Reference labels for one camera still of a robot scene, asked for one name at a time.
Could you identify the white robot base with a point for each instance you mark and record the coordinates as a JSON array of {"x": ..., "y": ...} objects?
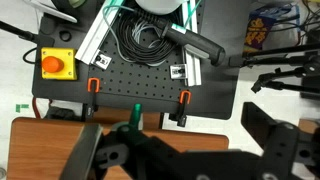
[{"x": 156, "y": 5}]

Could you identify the orange black bar clamp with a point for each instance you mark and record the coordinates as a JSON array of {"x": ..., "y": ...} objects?
[
  {"x": 184, "y": 100},
  {"x": 93, "y": 85}
]

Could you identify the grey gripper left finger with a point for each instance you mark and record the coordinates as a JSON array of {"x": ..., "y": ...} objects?
[{"x": 81, "y": 153}]

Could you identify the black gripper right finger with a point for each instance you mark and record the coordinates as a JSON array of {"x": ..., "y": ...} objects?
[{"x": 278, "y": 143}]

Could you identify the black tripod stand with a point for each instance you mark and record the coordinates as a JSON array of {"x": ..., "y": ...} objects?
[
  {"x": 283, "y": 83},
  {"x": 273, "y": 56}
]

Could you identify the short aluminium extrusion rail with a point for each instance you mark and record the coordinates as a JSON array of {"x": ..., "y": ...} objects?
[{"x": 193, "y": 66}]

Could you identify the grey metal bar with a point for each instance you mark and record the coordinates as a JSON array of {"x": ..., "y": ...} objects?
[{"x": 53, "y": 11}]

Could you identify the yellow emergency stop box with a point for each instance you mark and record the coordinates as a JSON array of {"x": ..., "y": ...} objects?
[{"x": 58, "y": 63}]

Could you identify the long aluminium extrusion rail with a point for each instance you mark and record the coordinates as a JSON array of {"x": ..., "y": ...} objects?
[{"x": 96, "y": 33}]

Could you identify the black cart top plate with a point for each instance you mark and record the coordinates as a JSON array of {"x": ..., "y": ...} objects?
[{"x": 213, "y": 93}]

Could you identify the white rail mounting bracket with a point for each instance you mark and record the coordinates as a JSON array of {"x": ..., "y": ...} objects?
[
  {"x": 102, "y": 60},
  {"x": 178, "y": 71}
]

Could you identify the grey tape roll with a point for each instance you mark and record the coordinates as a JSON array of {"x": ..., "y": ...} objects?
[{"x": 71, "y": 2}]

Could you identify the black perforated mounting board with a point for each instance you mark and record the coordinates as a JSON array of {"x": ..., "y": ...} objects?
[{"x": 140, "y": 78}]

